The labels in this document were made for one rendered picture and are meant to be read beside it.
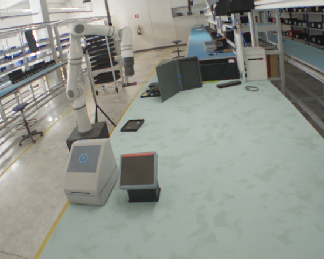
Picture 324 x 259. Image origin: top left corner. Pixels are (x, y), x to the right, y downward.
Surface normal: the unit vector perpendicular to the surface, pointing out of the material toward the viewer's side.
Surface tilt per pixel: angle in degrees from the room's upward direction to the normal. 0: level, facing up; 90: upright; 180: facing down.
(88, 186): 41
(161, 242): 0
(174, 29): 90
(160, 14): 90
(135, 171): 32
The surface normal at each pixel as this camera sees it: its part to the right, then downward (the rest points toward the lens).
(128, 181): -0.21, -0.55
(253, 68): -0.14, 0.42
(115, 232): -0.18, -0.90
